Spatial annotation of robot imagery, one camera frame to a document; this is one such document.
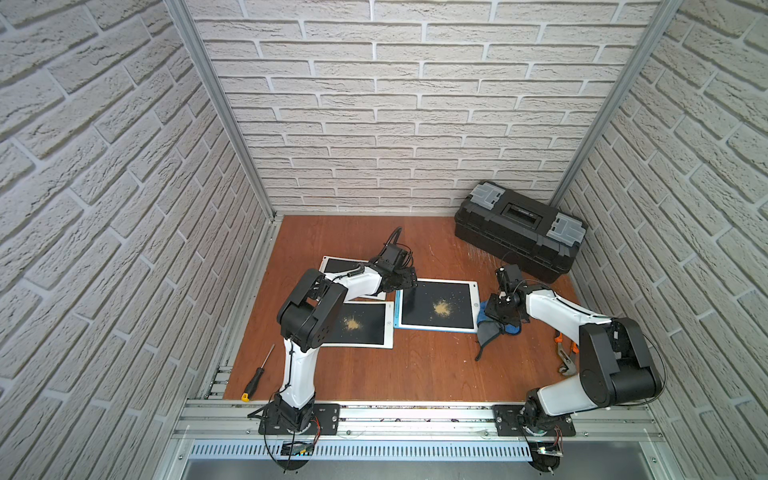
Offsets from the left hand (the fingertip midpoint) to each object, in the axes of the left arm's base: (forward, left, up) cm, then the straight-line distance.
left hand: (413, 276), depth 98 cm
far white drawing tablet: (+6, +26, -2) cm, 27 cm away
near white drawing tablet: (-16, +16, -3) cm, 23 cm away
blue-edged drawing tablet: (-9, -8, -3) cm, 12 cm away
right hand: (-12, -25, -2) cm, 28 cm away
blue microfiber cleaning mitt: (-19, -21, +2) cm, 29 cm away
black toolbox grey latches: (+9, -33, +14) cm, 37 cm away
